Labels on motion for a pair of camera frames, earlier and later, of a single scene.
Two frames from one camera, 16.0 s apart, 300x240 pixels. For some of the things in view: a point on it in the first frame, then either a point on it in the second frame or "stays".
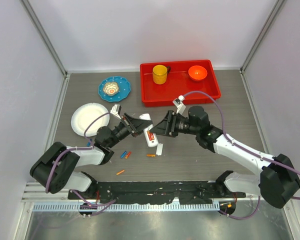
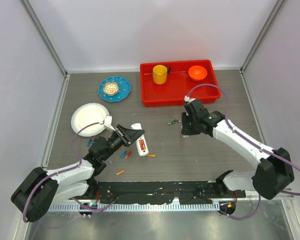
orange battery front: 120,172 stays
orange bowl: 197,73 stays
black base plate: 158,192 stays
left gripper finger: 139,123 → 130,134
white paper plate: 83,114 stays
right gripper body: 177,126 → 189,126
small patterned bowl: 110,88 stays
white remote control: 151,138 → 141,142
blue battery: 123,154 stays
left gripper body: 126,122 → 119,137
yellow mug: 160,74 stays
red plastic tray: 178,83 stays
